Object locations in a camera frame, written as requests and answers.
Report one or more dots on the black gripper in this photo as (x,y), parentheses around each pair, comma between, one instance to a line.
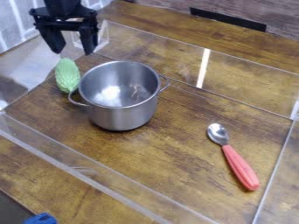
(54,21)

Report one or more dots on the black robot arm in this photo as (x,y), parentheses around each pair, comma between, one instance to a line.
(70,4)

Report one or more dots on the silver metal pot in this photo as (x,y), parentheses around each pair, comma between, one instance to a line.
(121,91)

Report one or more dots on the blue object at corner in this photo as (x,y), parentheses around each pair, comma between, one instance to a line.
(42,218)

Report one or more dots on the green bumpy toy vegetable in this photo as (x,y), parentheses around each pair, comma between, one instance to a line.
(67,75)

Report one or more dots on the black strip on table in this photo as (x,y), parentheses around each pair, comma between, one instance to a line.
(229,19)

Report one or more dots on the clear acrylic enclosure walls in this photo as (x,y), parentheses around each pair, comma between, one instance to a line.
(161,174)

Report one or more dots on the red handled metal spoon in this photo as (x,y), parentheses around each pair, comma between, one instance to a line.
(241,167)

